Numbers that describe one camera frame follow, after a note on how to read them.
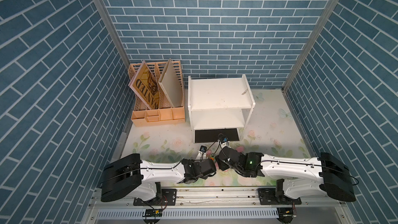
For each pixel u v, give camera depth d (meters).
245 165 0.57
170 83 0.98
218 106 0.67
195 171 0.61
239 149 0.88
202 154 0.73
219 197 0.75
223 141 0.71
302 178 0.47
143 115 0.94
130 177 0.42
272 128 0.99
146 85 0.95
